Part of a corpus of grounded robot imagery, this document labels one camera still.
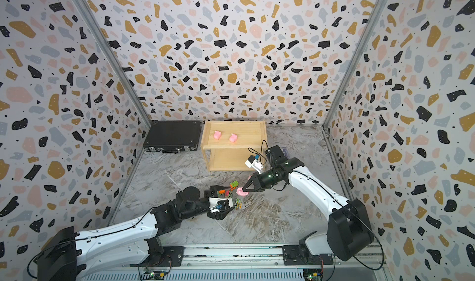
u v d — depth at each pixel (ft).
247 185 2.41
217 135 2.85
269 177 2.25
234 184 3.03
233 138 2.80
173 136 3.82
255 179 2.23
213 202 2.17
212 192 2.21
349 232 1.37
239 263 2.43
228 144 2.81
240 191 2.44
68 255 1.32
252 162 2.43
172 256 2.40
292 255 2.41
